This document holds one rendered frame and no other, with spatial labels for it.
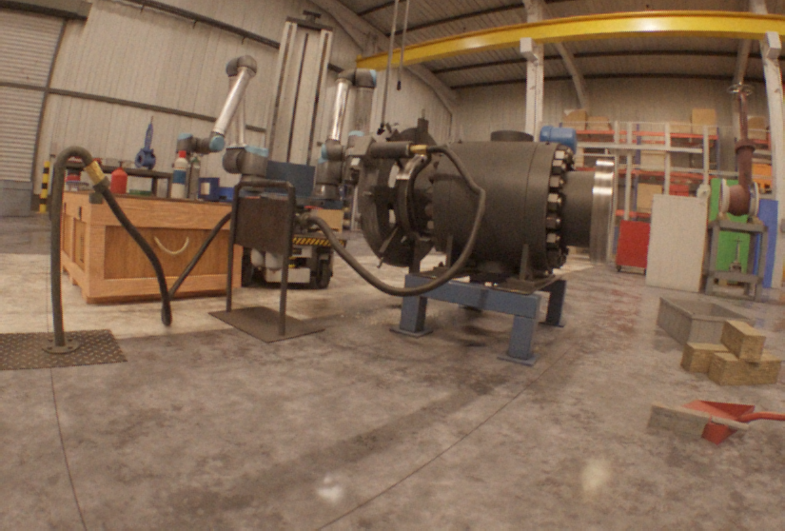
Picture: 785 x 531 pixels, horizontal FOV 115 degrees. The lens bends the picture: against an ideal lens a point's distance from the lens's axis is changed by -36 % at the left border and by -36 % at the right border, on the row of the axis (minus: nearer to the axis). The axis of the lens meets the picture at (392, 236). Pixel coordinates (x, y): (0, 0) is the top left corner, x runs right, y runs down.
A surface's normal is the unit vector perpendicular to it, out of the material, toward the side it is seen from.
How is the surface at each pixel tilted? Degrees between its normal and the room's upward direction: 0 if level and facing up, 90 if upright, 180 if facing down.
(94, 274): 90
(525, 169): 67
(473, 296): 90
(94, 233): 90
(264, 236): 90
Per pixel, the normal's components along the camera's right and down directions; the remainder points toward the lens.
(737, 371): -0.22, 0.02
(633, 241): -0.50, -0.01
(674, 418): -0.70, -0.04
